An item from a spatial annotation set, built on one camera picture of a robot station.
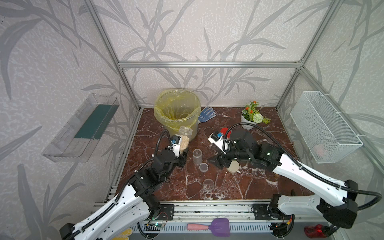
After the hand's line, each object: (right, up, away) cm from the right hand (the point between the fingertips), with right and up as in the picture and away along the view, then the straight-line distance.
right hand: (211, 152), depth 67 cm
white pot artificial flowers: (+28, +18, +29) cm, 45 cm away
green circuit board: (-26, -36, +4) cm, 44 cm away
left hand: (-13, +1, +4) cm, 14 cm away
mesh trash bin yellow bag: (-21, +22, +32) cm, 44 cm away
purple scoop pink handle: (+5, -36, +3) cm, 37 cm away
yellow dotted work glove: (-40, -38, +1) cm, 55 cm away
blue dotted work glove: (0, +20, +49) cm, 53 cm away
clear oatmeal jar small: (-7, -5, +17) cm, 19 cm away
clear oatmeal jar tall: (-11, +9, -2) cm, 15 cm away
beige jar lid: (+12, -9, +8) cm, 17 cm away
